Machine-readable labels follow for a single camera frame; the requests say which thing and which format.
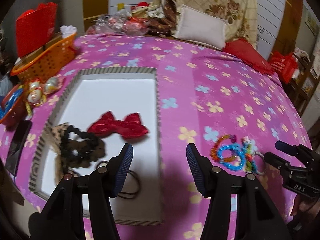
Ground dark thin hair ties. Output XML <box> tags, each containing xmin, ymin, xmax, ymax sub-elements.
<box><xmin>96</xmin><ymin>160</ymin><xmax>141</xmax><ymax>201</ymax></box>

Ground silver grey hair tie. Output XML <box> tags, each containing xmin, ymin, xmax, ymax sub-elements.
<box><xmin>251</xmin><ymin>151</ymin><xmax>268</xmax><ymax>176</ymax></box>

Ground amber purple bead bracelet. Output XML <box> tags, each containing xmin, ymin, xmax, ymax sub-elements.
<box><xmin>209</xmin><ymin>134</ymin><xmax>237</xmax><ymax>163</ymax></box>

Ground blue bead bracelet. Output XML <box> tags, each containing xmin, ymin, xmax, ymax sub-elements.
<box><xmin>216</xmin><ymin>142</ymin><xmax>247</xmax><ymax>172</ymax></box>

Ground brown fabric scrunchie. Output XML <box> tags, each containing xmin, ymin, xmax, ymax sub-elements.
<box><xmin>60</xmin><ymin>125</ymin><xmax>106</xmax><ymax>170</ymax></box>

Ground red satin bow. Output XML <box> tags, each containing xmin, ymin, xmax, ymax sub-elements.
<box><xmin>87</xmin><ymin>111</ymin><xmax>149</xmax><ymax>140</ymax></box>

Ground leopard print ribbon bow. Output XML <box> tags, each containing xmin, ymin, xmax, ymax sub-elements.
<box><xmin>46</xmin><ymin>122</ymin><xmax>69</xmax><ymax>185</ymax></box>

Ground pink floral bedsheet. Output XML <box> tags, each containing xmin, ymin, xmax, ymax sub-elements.
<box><xmin>14</xmin><ymin>35</ymin><xmax>311</xmax><ymax>239</ymax></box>

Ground striped white tray box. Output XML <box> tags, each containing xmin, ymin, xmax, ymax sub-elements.
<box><xmin>28</xmin><ymin>67</ymin><xmax>164</xmax><ymax>226</ymax></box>

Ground red shopping bag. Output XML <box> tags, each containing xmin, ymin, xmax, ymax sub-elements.
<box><xmin>268</xmin><ymin>51</ymin><xmax>298</xmax><ymax>84</ymax></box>

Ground black smartphone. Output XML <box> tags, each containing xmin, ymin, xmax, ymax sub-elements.
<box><xmin>5</xmin><ymin>120</ymin><xmax>32</xmax><ymax>176</ymax></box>

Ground lucky cat figurine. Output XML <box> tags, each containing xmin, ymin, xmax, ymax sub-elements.
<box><xmin>24</xmin><ymin>79</ymin><xmax>47</xmax><ymax>120</ymax></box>

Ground round wrapped ornament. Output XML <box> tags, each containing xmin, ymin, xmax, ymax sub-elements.
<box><xmin>44</xmin><ymin>76</ymin><xmax>62</xmax><ymax>94</ymax></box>

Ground small red plastic basket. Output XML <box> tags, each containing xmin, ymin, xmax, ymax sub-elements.
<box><xmin>1</xmin><ymin>84</ymin><xmax>27</xmax><ymax>129</ymax></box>

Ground red cushion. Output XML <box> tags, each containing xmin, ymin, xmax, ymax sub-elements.
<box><xmin>222</xmin><ymin>38</ymin><xmax>275</xmax><ymax>75</ymax></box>

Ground orange plastic basket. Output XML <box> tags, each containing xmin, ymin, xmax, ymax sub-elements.
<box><xmin>10</xmin><ymin>34</ymin><xmax>76</xmax><ymax>82</ymax></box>

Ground white crumpled tissue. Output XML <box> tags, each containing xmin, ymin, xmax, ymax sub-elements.
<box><xmin>60</xmin><ymin>25</ymin><xmax>78</xmax><ymax>39</ymax></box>

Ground small grey pillow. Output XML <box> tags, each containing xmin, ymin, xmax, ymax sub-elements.
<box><xmin>174</xmin><ymin>5</ymin><xmax>227</xmax><ymax>50</ymax></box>

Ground clear plastic bag with items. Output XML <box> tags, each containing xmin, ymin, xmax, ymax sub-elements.
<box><xmin>86</xmin><ymin>9</ymin><xmax>150</xmax><ymax>36</ymax></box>

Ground floral beige quilt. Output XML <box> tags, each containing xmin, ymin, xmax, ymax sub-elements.
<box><xmin>149</xmin><ymin>0</ymin><xmax>258</xmax><ymax>47</ymax></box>

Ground red paper gift bag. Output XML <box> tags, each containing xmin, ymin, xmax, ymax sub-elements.
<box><xmin>15</xmin><ymin>2</ymin><xmax>57</xmax><ymax>57</ymax></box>

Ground red santa plush toy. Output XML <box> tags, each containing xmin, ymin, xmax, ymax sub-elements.
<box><xmin>131</xmin><ymin>2</ymin><xmax>149</xmax><ymax>18</ymax></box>

